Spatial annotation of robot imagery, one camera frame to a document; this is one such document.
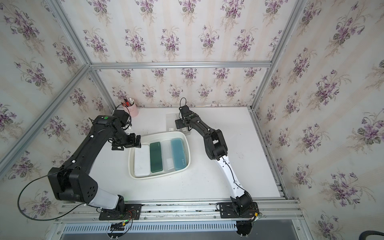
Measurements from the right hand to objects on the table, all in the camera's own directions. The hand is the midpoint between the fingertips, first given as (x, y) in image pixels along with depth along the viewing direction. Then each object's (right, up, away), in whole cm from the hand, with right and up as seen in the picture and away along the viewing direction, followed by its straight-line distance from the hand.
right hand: (184, 123), depth 111 cm
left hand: (-25, -13, -32) cm, 42 cm away
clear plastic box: (-10, -2, -2) cm, 10 cm away
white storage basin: (-17, -10, -9) cm, 22 cm away
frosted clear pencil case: (-10, -21, -18) cm, 29 cm away
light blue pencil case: (-2, -19, -20) cm, 28 cm away
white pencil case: (-24, -22, -23) cm, 40 cm away
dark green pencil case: (-16, -21, -20) cm, 33 cm away
